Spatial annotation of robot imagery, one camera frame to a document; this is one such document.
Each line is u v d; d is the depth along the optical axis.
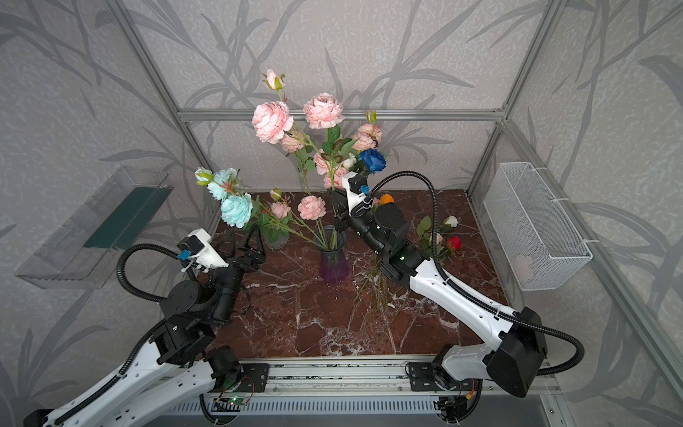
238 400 0.71
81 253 0.64
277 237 0.66
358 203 0.53
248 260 0.54
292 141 0.72
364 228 0.57
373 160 0.67
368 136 0.73
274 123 0.43
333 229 0.82
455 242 0.99
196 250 0.49
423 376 0.74
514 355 0.38
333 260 0.86
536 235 0.63
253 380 0.72
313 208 0.72
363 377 0.75
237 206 0.54
